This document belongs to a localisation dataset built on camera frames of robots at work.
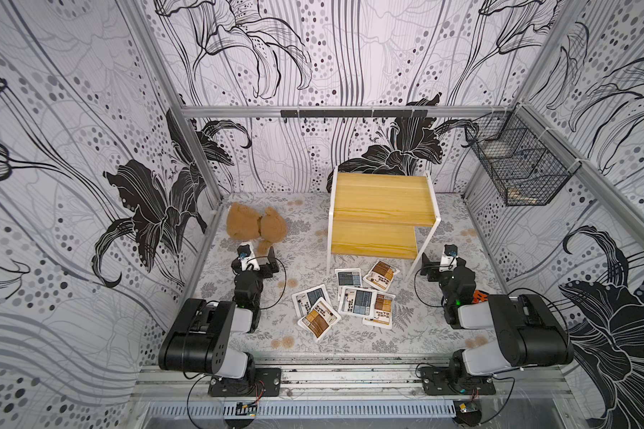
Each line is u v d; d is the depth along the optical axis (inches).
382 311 32.9
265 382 28.9
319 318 32.3
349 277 36.6
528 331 17.8
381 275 35.8
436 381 28.4
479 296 32.8
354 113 35.8
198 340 17.7
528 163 34.8
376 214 27.6
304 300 34.6
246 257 29.1
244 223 38.2
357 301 33.9
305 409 30.1
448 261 30.3
